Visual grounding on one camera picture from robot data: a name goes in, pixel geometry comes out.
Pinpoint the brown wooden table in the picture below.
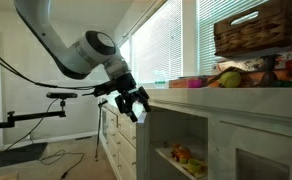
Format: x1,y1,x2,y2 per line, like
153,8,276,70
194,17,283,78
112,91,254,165
0,170,20,180

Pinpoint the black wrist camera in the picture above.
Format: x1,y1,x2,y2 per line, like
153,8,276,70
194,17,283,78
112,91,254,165
82,81,118,99

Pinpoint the pink plastic cup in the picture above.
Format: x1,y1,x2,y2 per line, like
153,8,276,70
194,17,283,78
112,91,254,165
186,78,204,89

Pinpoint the black pedestal bowl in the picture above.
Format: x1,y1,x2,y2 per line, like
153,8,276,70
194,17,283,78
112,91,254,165
258,54,284,89

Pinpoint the black tripod stand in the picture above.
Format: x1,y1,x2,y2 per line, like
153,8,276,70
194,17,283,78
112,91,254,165
0,98,60,168

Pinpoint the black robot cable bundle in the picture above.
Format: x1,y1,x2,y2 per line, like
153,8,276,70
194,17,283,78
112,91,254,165
0,44,98,91

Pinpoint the green toy cup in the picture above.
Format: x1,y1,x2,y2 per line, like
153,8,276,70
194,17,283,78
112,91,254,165
187,158,203,174

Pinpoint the yellow-green tennis ball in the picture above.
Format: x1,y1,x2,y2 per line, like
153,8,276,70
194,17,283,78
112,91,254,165
218,70,243,89

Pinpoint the black stereo camera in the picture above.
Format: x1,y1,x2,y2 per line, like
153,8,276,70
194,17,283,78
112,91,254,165
45,92,79,100

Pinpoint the white window blind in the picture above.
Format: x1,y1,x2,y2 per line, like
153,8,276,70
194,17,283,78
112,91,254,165
197,0,292,76
131,0,184,85

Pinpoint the brown wicker basket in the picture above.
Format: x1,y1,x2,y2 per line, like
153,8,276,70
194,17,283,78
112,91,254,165
213,0,292,58

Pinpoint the white wooden cabinet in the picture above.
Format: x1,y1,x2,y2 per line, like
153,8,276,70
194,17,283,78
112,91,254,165
137,87,292,180

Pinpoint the black flat platform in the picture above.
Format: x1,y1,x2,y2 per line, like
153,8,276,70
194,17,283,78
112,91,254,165
0,142,49,171

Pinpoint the white drawer unit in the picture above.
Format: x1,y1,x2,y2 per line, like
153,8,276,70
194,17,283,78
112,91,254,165
99,97,139,180

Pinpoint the black floor cable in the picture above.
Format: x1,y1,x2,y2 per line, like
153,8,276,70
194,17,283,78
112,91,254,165
38,148,86,180

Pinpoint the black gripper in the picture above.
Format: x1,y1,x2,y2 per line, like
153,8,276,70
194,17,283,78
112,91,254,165
113,72,152,123

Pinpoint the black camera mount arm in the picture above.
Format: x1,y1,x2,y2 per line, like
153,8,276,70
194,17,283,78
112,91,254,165
0,99,67,131

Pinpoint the bare bright window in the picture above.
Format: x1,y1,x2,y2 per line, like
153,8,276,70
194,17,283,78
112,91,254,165
118,38,132,68

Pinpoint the orange flat box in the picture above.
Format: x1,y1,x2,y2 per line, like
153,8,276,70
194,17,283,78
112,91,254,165
168,76,222,89

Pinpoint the orange toy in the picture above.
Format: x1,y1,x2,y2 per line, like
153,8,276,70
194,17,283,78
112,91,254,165
170,143,193,164

